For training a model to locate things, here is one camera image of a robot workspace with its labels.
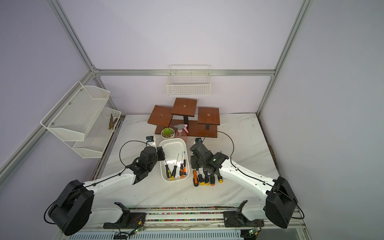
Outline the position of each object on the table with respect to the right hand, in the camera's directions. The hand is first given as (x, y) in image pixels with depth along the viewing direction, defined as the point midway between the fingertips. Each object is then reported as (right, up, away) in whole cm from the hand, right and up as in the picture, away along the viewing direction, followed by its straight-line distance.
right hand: (196, 160), depth 82 cm
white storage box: (-15, +6, +9) cm, 18 cm away
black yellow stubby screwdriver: (+3, -12, +3) cm, 13 cm away
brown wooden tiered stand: (+7, +20, +29) cm, 36 cm away
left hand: (-21, +6, +6) cm, 23 cm away
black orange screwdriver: (+9, -12, +3) cm, 16 cm away
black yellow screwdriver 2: (-17, -8, +6) cm, 20 cm away
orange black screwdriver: (0, -12, +4) cm, 12 cm away
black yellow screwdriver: (+14, -11, +4) cm, 19 cm away
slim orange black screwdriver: (-7, -4, +9) cm, 12 cm away
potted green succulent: (-19, +15, +16) cm, 29 cm away
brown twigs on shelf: (-56, +22, +16) cm, 63 cm away
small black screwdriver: (+6, -13, +4) cm, 15 cm away
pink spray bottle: (-10, +14, +16) cm, 24 cm away
